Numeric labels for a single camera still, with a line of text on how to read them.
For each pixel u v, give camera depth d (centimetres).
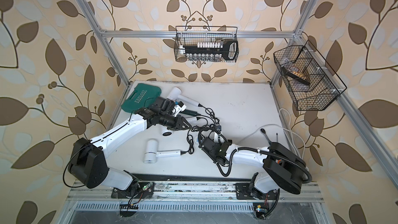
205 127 95
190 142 89
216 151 65
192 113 102
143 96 107
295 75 74
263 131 94
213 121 99
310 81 75
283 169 43
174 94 108
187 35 91
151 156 81
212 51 85
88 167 42
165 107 68
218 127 76
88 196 73
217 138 76
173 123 72
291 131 93
